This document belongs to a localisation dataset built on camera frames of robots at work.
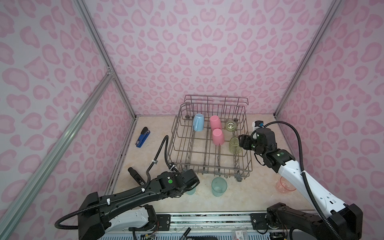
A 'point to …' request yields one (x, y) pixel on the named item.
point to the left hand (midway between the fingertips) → (188, 184)
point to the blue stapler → (144, 135)
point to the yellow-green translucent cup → (231, 125)
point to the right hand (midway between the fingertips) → (244, 136)
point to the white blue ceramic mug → (198, 122)
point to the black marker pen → (185, 234)
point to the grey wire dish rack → (205, 136)
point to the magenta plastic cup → (218, 137)
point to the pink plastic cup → (215, 122)
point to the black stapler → (136, 176)
